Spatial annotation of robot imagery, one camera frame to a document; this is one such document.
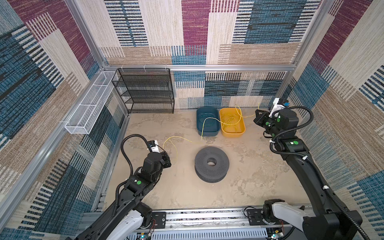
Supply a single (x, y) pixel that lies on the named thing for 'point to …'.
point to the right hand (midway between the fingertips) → (256, 112)
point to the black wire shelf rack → (145, 89)
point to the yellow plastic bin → (229, 115)
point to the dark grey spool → (211, 164)
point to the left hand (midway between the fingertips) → (166, 150)
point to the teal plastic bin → (211, 127)
